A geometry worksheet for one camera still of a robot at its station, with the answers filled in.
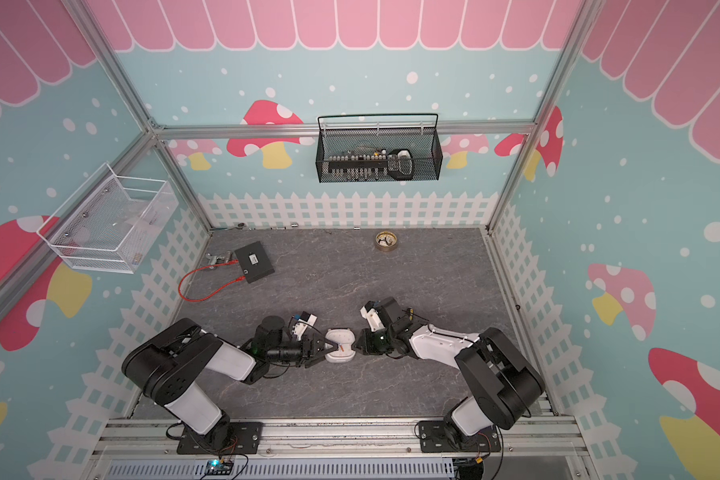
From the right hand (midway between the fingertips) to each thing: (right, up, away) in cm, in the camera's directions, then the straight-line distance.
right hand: (355, 346), depth 86 cm
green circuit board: (-33, -26, -13) cm, 44 cm away
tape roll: (+11, +32, +29) cm, 45 cm away
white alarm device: (-3, +2, +3) cm, 5 cm away
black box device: (-38, +24, +22) cm, 50 cm away
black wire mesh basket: (+7, +58, +6) cm, 58 cm away
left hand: (-6, -2, -2) cm, 7 cm away
